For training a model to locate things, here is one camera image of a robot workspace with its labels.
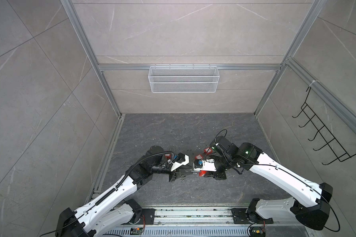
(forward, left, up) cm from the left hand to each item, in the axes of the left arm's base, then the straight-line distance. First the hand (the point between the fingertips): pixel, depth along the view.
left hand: (190, 166), depth 66 cm
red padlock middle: (+15, -8, -21) cm, 27 cm away
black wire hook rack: (-1, -60, +11) cm, 61 cm away
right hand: (0, -7, -4) cm, 8 cm away
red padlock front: (-3, -5, -1) cm, 6 cm away
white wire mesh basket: (+62, 0, +6) cm, 62 cm away
